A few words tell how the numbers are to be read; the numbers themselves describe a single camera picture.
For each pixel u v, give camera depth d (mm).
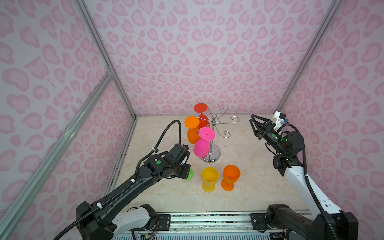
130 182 440
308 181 479
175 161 548
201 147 768
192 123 731
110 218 402
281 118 648
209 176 795
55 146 569
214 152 977
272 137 620
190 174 878
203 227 722
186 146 686
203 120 819
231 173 769
